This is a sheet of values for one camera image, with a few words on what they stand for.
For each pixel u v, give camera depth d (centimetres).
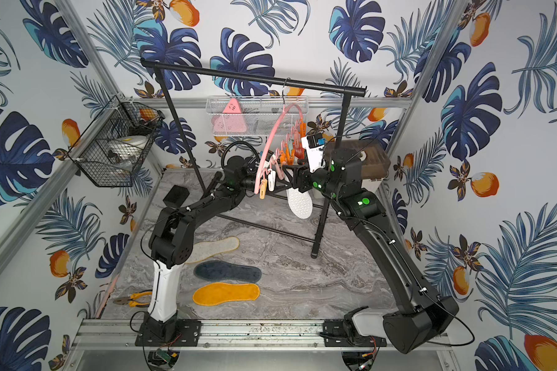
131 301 80
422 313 38
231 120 90
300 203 82
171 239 56
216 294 84
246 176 78
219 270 88
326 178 56
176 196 107
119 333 76
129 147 80
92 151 76
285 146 114
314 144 54
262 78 57
